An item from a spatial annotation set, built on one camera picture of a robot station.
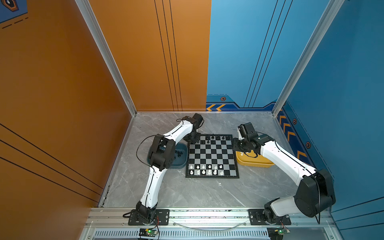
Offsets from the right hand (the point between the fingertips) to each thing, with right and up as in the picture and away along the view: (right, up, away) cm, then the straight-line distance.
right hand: (231, 145), depth 86 cm
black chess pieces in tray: (-32, -7, +10) cm, 34 cm away
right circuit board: (+18, -39, -16) cm, 46 cm away
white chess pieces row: (-15, -14, +1) cm, 21 cm away
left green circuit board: (-43, -39, -15) cm, 61 cm away
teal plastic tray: (-30, -8, +10) cm, 33 cm away
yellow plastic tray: (+12, -8, +1) cm, 15 cm away
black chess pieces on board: (-6, +3, +16) cm, 17 cm away
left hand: (-22, +2, +15) cm, 27 cm away
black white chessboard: (-11, -8, +8) cm, 15 cm away
